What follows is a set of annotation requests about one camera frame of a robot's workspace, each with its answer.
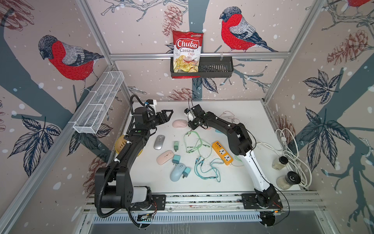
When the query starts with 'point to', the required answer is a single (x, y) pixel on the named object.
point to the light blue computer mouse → (177, 171)
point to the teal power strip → (218, 131)
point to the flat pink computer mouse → (166, 156)
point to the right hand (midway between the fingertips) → (189, 124)
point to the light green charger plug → (176, 146)
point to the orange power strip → (222, 153)
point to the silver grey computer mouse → (158, 142)
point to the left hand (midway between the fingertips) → (172, 109)
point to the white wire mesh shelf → (92, 115)
